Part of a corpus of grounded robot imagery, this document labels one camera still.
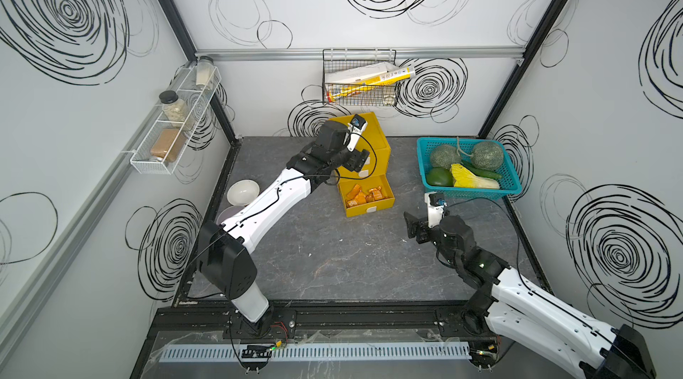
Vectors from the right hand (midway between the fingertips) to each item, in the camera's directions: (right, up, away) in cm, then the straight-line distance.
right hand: (418, 212), depth 78 cm
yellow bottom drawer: (-13, +7, +24) cm, 28 cm away
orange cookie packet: (-10, +3, +21) cm, 23 cm away
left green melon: (+16, +17, +22) cm, 32 cm away
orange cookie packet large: (-18, +2, +20) cm, 27 cm away
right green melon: (+31, +17, +19) cm, 40 cm away
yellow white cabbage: (+22, +9, +18) cm, 29 cm away
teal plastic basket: (+38, +7, +18) cm, 43 cm away
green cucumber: (+30, +11, +21) cm, 38 cm away
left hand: (-19, +21, +1) cm, 28 cm away
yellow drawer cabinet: (-12, +23, +17) cm, 31 cm away
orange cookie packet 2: (-16, +2, +20) cm, 25 cm away
